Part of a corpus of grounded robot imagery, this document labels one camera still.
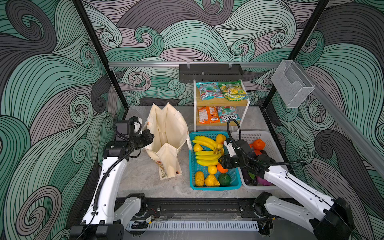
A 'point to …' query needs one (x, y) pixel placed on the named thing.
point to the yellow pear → (211, 181)
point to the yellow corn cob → (199, 178)
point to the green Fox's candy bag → (226, 113)
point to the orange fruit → (221, 169)
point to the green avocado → (224, 179)
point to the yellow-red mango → (220, 138)
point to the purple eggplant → (246, 176)
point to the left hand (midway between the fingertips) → (154, 134)
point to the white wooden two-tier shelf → (218, 102)
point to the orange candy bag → (208, 115)
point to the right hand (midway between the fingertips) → (222, 159)
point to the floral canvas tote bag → (171, 137)
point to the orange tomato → (258, 144)
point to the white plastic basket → (270, 150)
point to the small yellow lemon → (197, 147)
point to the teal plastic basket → (234, 174)
